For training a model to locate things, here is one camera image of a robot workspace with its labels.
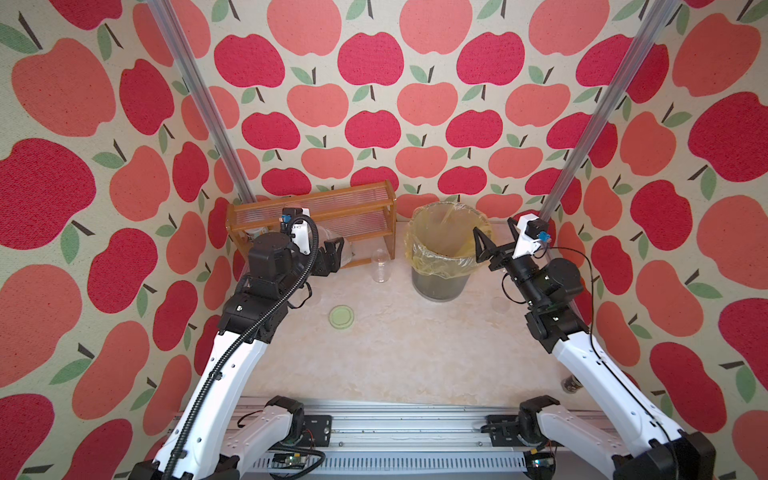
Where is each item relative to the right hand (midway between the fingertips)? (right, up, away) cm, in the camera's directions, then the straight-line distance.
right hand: (499, 231), depth 67 cm
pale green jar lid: (-40, -25, +26) cm, 54 cm away
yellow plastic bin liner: (-7, -1, +33) cm, 34 cm away
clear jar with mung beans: (-27, -11, +37) cm, 48 cm away
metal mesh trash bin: (-9, -17, +31) cm, 36 cm away
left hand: (-38, -3, -1) cm, 38 cm away
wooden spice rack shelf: (-35, +10, +55) cm, 66 cm away
